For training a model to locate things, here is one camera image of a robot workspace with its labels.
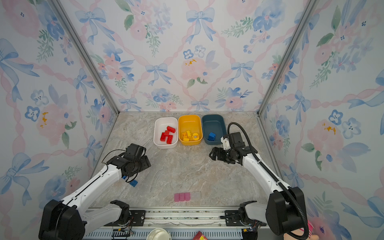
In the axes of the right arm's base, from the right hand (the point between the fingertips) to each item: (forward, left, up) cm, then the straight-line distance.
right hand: (216, 155), depth 84 cm
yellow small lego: (+19, +20, -7) cm, 28 cm away
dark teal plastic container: (+28, -1, -11) cm, 30 cm away
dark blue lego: (-13, +47, -10) cm, 50 cm away
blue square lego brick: (+19, +1, -9) cm, 21 cm away
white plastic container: (+29, +38, -7) cm, 49 cm away
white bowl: (-36, +29, -12) cm, 48 cm away
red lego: (+17, +30, -9) cm, 35 cm away
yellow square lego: (+16, +19, -8) cm, 26 cm away
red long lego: (+18, +35, -8) cm, 40 cm away
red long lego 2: (+25, +30, -8) cm, 39 cm away
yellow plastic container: (+25, +16, -8) cm, 31 cm away
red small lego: (+21, +32, -7) cm, 39 cm away
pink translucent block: (-20, +19, -10) cm, 29 cm away
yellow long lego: (+20, +17, -7) cm, 27 cm away
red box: (-37, +10, -7) cm, 39 cm away
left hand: (-4, +40, -3) cm, 41 cm away
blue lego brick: (+17, +1, -9) cm, 20 cm away
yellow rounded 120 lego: (+18, +12, -7) cm, 23 cm away
